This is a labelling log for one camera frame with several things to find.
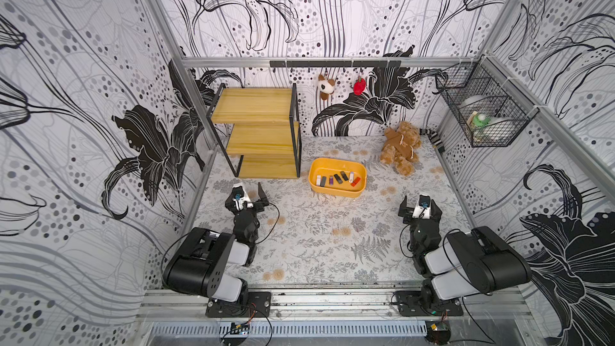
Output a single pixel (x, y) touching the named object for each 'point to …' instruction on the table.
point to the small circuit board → (243, 328)
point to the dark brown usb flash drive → (344, 175)
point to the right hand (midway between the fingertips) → (422, 197)
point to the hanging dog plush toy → (326, 86)
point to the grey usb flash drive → (331, 180)
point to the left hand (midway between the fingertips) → (251, 188)
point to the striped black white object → (432, 135)
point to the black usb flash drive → (338, 179)
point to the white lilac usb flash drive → (351, 177)
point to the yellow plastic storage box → (327, 166)
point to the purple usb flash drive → (323, 181)
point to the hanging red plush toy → (359, 86)
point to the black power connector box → (438, 332)
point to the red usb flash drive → (355, 181)
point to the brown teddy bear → (400, 147)
